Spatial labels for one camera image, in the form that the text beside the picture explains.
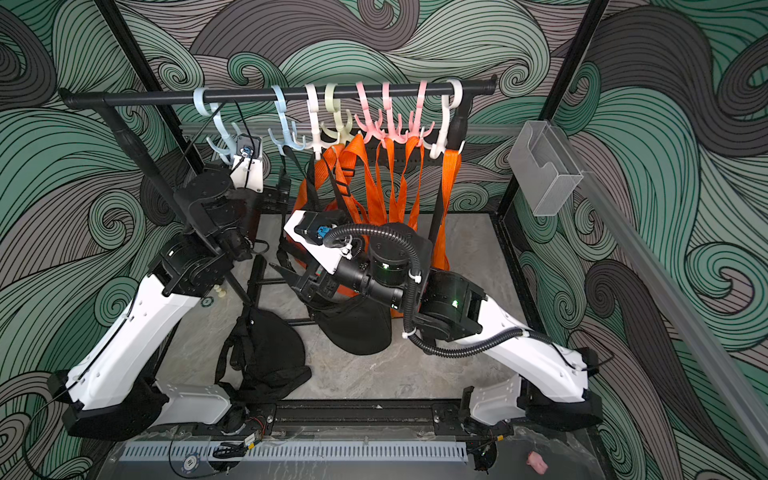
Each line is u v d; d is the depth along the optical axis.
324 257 0.36
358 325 0.73
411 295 0.32
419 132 0.53
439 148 0.53
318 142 0.53
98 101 0.43
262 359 0.81
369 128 0.52
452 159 0.53
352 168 0.59
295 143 0.52
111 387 0.36
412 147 0.53
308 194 0.56
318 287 0.37
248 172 0.44
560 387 0.36
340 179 0.55
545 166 0.79
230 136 0.50
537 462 0.66
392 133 0.52
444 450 0.70
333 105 0.45
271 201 0.51
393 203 0.61
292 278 0.39
